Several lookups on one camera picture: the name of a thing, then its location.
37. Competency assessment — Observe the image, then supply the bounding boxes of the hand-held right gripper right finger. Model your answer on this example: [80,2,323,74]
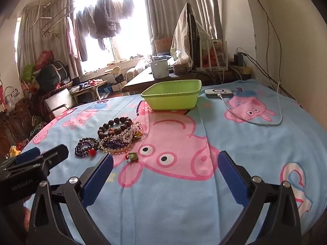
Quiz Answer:
[218,150,302,245]

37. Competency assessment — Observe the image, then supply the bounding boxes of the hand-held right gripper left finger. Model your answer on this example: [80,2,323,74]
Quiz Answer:
[27,154,114,245]

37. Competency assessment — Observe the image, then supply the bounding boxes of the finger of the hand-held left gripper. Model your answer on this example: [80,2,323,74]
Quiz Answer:
[14,147,43,166]
[42,144,69,170]

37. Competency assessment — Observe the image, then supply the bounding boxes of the dark purple bead bracelet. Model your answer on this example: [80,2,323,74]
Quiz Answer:
[74,137,101,157]

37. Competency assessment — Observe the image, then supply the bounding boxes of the gold bead necklace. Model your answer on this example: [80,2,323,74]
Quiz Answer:
[100,137,134,155]

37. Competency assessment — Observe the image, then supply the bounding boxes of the brown wooden bead bracelet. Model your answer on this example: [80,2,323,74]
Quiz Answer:
[97,117,134,142]

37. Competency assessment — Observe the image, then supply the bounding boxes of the clear crystal bead bracelet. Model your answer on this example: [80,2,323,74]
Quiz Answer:
[120,122,149,144]

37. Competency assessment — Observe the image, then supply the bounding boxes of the green plastic basin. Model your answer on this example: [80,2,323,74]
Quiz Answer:
[141,80,202,112]

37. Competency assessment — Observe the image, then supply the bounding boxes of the white backed chair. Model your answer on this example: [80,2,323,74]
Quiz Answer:
[44,88,75,119]

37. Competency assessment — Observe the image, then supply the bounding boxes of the cartoon pig printed blanket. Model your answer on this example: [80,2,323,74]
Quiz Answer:
[19,79,327,245]

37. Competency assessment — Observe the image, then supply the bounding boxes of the small folding table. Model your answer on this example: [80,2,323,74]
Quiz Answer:
[69,78,109,100]

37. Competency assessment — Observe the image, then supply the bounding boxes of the black duffel bag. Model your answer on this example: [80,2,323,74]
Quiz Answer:
[35,58,70,90]

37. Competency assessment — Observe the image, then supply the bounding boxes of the green bag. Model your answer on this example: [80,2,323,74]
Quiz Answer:
[23,63,35,81]

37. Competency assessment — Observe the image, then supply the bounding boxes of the white power bank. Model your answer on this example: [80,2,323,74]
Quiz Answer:
[205,88,234,99]

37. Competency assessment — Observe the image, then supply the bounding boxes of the red bag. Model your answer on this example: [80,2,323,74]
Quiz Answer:
[34,50,54,71]

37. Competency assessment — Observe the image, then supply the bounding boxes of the yellow power strip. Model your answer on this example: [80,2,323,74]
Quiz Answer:
[231,65,253,80]

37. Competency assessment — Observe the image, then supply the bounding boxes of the dark wooden desk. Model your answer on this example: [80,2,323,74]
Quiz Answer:
[122,64,253,96]

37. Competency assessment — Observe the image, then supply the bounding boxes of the black power adapter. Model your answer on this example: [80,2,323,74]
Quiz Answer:
[234,52,245,67]

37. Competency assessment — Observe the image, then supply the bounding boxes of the clear bag with brown contents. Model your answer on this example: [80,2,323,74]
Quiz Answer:
[172,47,193,76]

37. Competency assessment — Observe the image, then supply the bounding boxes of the grey window curtain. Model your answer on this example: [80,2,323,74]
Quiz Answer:
[142,0,223,57]
[16,0,83,77]

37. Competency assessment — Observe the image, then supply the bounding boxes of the white slatted rack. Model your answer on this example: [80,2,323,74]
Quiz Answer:
[197,39,229,72]

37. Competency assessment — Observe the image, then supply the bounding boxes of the white enamel mug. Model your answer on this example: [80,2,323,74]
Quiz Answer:
[149,59,170,79]

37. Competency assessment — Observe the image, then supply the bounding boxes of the metal clothes drying rack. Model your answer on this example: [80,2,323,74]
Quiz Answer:
[28,0,77,40]

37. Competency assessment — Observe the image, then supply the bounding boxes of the row of hanging clothes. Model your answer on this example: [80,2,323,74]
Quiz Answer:
[65,0,136,62]

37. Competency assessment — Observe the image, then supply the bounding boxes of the cardboard box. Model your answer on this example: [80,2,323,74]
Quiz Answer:
[154,37,175,53]

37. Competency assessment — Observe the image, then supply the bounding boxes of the clear plastic food bag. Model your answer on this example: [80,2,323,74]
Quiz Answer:
[171,2,213,70]

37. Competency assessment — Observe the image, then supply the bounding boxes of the white charging cable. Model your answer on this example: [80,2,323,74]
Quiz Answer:
[217,82,283,127]

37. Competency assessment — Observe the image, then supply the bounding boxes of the wall cables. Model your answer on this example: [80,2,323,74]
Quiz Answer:
[252,0,295,90]

